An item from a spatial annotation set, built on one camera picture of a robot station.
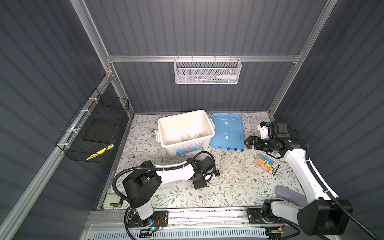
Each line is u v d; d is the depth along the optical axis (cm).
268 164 91
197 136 99
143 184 47
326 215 38
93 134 68
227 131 109
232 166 91
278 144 56
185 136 105
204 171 68
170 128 98
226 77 91
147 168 48
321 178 43
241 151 81
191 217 76
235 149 82
